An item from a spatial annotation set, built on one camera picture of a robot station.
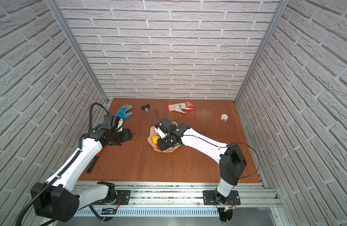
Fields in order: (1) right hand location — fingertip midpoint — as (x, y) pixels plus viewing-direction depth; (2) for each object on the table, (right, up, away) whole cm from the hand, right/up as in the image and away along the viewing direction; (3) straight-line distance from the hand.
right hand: (163, 145), depth 80 cm
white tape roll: (+44, +16, +27) cm, 54 cm away
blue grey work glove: (-37, +19, +30) cm, 51 cm away
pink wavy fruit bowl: (-9, +4, +16) cm, 18 cm away
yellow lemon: (-6, +3, +8) cm, 10 cm away
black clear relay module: (-18, +24, +34) cm, 45 cm away
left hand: (-19, +7, +1) cm, 20 cm away
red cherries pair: (-3, -1, 0) cm, 3 cm away
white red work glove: (+9, +24, +34) cm, 43 cm away
